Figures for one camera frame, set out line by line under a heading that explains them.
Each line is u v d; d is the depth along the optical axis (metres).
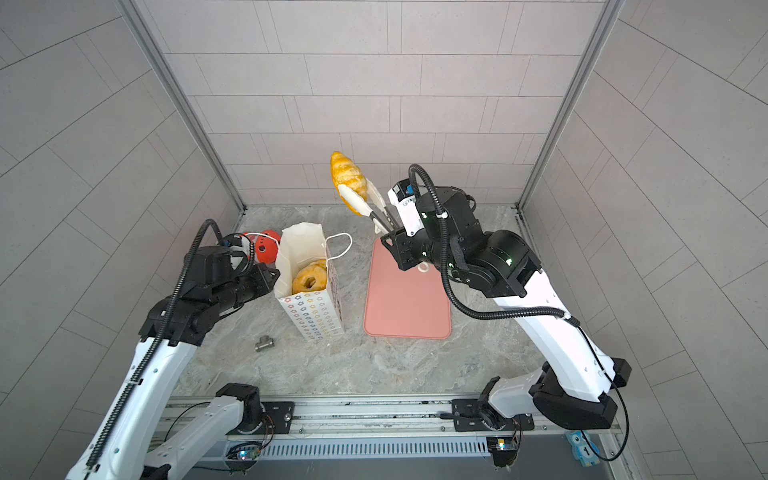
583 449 0.66
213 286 0.50
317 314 0.72
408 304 0.91
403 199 0.47
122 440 0.37
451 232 0.38
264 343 0.81
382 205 0.58
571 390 0.38
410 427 0.71
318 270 0.78
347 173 0.58
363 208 0.56
